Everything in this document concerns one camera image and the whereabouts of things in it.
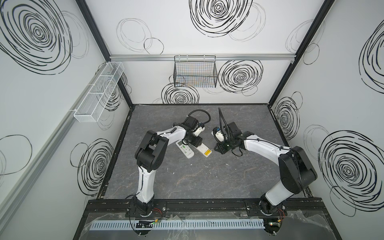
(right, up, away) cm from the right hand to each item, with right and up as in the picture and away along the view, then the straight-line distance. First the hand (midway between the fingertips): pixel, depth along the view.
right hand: (215, 148), depth 88 cm
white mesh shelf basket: (-64, +21, -17) cm, 69 cm away
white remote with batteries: (-6, -2, +6) cm, 9 cm away
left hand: (-9, +2, +10) cm, 13 cm away
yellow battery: (-4, -4, +4) cm, 7 cm away
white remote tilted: (-18, -2, +6) cm, 19 cm away
